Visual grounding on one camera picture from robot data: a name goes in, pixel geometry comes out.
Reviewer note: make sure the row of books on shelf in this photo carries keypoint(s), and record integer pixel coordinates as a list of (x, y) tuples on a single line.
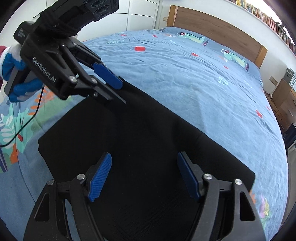
[(264, 12)]

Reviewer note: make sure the white wardrobe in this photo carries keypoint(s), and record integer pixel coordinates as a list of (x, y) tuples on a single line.
[(132, 15)]

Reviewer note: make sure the blue patterned bed sheet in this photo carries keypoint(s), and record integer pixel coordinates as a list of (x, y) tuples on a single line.
[(194, 79)]

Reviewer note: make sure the grey box on dresser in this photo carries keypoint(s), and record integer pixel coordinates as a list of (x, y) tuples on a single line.
[(290, 78)]

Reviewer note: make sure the wooden dresser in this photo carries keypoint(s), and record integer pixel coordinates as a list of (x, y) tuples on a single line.
[(282, 102)]

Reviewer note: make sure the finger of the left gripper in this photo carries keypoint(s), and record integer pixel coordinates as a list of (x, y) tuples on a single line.
[(101, 90), (108, 75)]

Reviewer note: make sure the dark bag by dresser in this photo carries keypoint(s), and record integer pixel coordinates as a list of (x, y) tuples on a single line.
[(289, 136)]

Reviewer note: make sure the wooden headboard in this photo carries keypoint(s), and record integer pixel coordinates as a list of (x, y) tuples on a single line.
[(218, 30)]

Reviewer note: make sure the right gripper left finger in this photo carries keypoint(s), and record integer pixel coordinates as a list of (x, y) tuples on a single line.
[(48, 220)]

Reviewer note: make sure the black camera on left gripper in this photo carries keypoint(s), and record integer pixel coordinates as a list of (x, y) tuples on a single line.
[(65, 19)]

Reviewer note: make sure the blue gloved left hand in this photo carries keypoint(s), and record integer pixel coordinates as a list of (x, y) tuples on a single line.
[(10, 59)]

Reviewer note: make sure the black pants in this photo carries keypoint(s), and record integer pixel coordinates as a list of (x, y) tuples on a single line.
[(144, 196)]

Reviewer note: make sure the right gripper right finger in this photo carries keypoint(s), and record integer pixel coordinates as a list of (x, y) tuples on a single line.
[(226, 210)]

